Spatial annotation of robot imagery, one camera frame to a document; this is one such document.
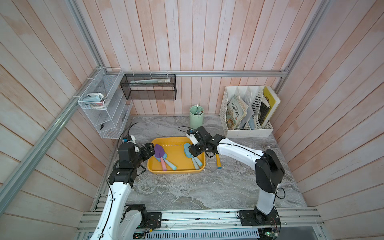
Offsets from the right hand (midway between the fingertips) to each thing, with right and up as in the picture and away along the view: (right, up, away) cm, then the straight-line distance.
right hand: (192, 147), depth 90 cm
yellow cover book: (+53, +30, +8) cm, 61 cm away
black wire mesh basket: (-30, +42, +14) cm, 53 cm away
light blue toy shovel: (+2, -8, +2) cm, 9 cm away
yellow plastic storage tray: (-13, -1, +13) cm, 18 cm away
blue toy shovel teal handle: (-16, -9, +3) cm, 19 cm away
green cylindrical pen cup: (+3, +23, +18) cm, 30 cm away
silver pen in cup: (+4, +26, +18) cm, 32 cm away
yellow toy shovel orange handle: (+17, -11, +1) cm, 20 cm away
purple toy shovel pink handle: (-22, -4, +8) cm, 24 cm away
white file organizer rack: (+42, +15, +15) cm, 47 cm away
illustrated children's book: (+30, +25, +11) cm, 41 cm away
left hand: (-24, +1, -11) cm, 26 cm away
